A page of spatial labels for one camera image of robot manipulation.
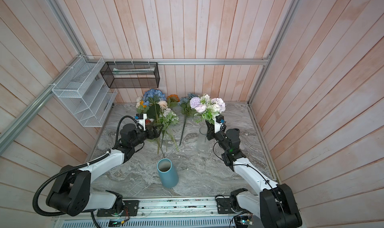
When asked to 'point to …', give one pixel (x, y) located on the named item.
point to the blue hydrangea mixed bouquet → (153, 100)
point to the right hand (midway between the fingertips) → (207, 120)
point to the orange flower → (172, 100)
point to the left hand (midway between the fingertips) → (159, 127)
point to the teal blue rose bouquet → (186, 108)
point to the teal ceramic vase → (168, 174)
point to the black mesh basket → (131, 74)
